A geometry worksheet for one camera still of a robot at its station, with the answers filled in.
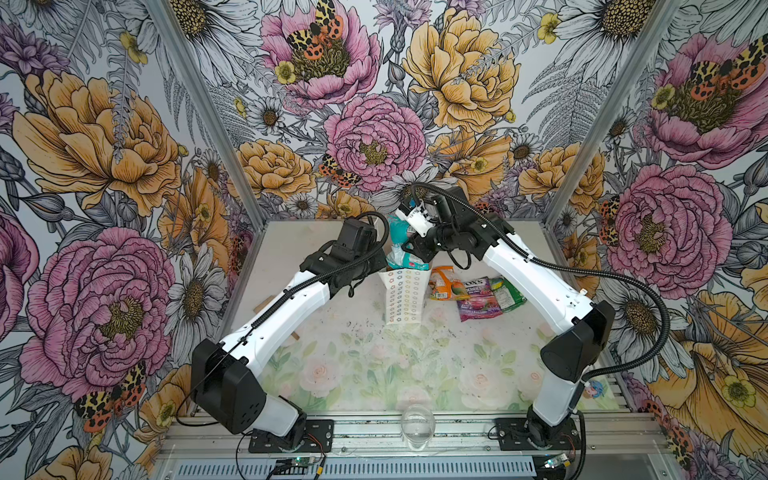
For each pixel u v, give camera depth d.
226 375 0.40
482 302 0.96
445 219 0.62
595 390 0.76
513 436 0.73
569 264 1.14
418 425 0.78
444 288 0.97
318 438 0.73
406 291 0.83
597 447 0.72
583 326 0.45
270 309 0.47
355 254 0.59
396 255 0.78
